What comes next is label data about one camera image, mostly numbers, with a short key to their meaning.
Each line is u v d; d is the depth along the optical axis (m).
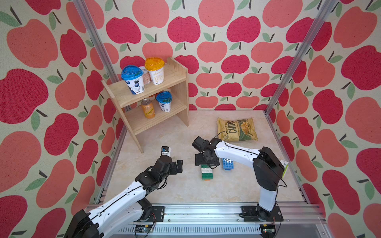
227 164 0.88
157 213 0.74
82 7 0.69
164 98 0.86
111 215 0.44
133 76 0.64
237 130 1.00
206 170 0.86
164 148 0.72
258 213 0.67
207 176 0.84
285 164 0.88
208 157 0.73
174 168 0.72
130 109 1.00
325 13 0.71
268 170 0.49
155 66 0.68
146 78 0.73
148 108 0.82
